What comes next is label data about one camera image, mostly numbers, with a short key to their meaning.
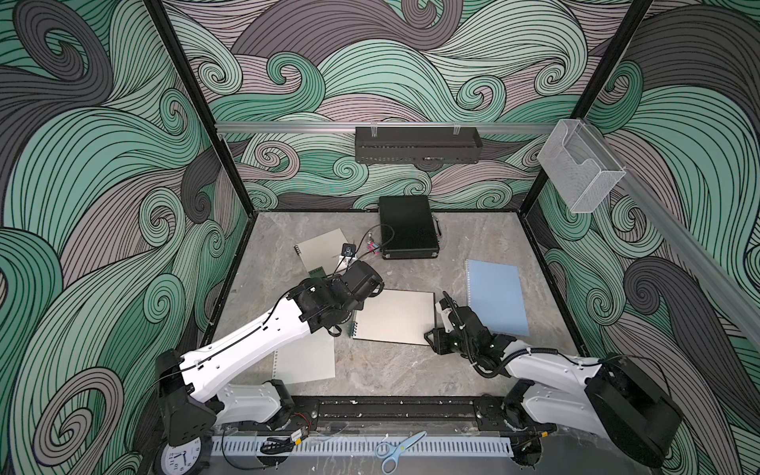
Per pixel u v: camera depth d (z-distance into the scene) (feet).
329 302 1.56
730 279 1.75
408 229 3.70
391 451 2.23
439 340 2.46
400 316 2.97
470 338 2.16
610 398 1.36
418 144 3.19
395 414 2.44
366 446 2.29
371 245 3.48
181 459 2.16
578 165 2.56
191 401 1.23
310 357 2.73
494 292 3.26
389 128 3.04
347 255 2.04
